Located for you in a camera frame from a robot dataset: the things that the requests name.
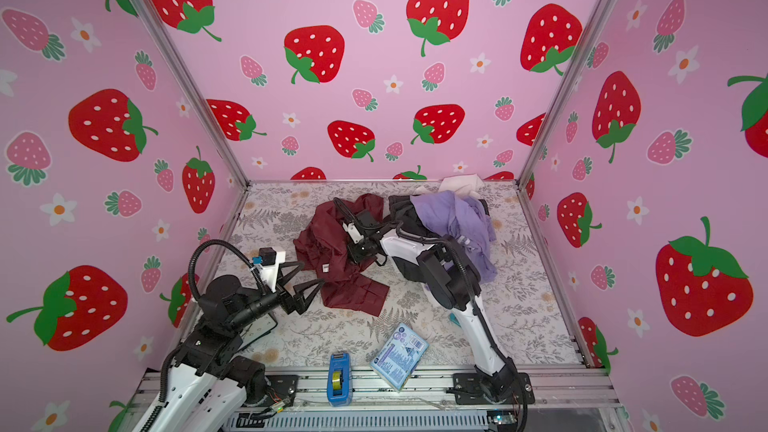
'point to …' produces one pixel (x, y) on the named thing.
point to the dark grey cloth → (404, 215)
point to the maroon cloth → (322, 248)
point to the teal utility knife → (453, 318)
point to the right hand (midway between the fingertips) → (350, 252)
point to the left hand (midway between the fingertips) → (312, 272)
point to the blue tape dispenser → (339, 380)
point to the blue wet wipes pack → (399, 356)
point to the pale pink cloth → (462, 184)
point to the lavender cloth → (464, 217)
